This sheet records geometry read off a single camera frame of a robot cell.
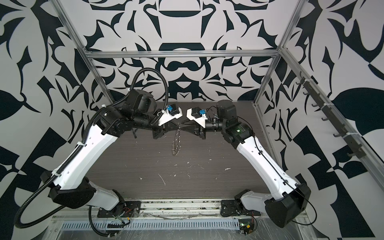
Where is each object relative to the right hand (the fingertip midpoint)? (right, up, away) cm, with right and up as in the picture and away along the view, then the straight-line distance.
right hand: (183, 124), depth 61 cm
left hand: (-3, +1, 0) cm, 3 cm away
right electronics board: (+29, -48, +10) cm, 57 cm away
